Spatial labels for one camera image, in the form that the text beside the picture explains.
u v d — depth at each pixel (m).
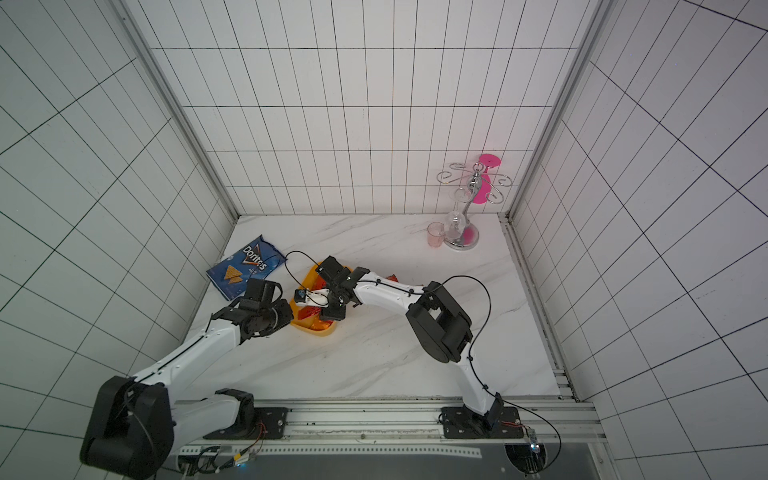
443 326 0.52
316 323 0.88
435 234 1.11
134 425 0.38
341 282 0.69
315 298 0.76
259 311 0.66
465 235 1.04
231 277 1.00
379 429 0.73
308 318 0.89
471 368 0.56
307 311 0.90
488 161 0.99
